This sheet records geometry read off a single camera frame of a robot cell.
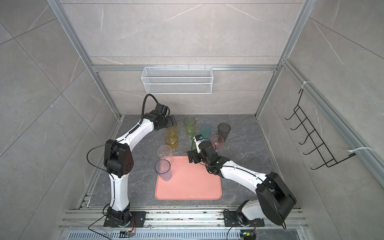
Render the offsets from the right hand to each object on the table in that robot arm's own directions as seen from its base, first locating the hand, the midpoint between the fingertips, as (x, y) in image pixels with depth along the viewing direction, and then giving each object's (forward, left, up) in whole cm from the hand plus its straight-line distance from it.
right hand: (193, 148), depth 86 cm
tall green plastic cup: (+31, +3, -11) cm, 33 cm away
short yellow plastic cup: (+14, +15, -11) cm, 23 cm away
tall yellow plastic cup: (+23, +17, -13) cm, 32 cm away
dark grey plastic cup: (+12, -19, +1) cm, 23 cm away
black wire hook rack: (-19, -55, +20) cm, 61 cm away
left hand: (+21, +16, +3) cm, 27 cm away
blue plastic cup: (-10, +17, -3) cm, 20 cm away
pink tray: (-15, +3, -12) cm, 19 cm away
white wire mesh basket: (+44, +10, +18) cm, 49 cm away
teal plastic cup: (+24, -10, -13) cm, 29 cm away
